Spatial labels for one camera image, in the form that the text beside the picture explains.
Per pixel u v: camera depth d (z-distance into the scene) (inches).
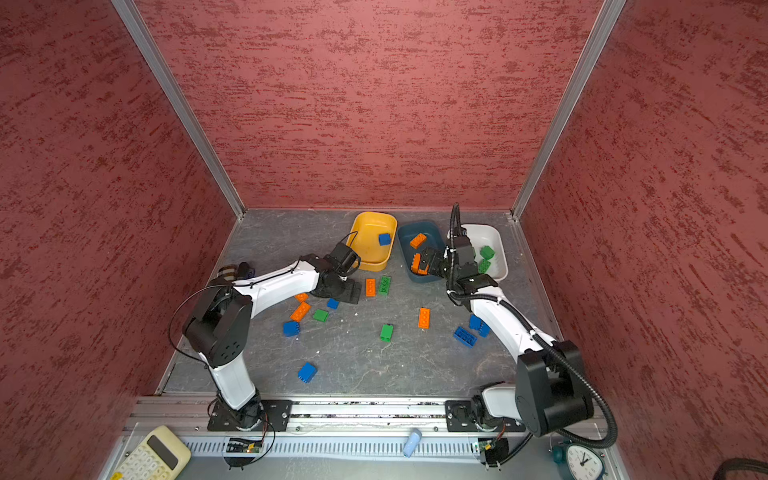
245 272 38.8
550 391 16.2
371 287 38.5
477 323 35.3
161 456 26.7
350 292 32.8
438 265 30.5
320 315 36.2
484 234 41.7
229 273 38.5
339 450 30.5
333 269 29.1
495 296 22.0
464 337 34.4
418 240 43.2
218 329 18.8
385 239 43.0
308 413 29.9
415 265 40.0
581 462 25.7
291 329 34.8
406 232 44.6
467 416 29.1
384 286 38.7
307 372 32.1
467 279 25.0
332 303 37.9
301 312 36.4
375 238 44.2
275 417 29.2
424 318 35.8
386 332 33.7
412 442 26.9
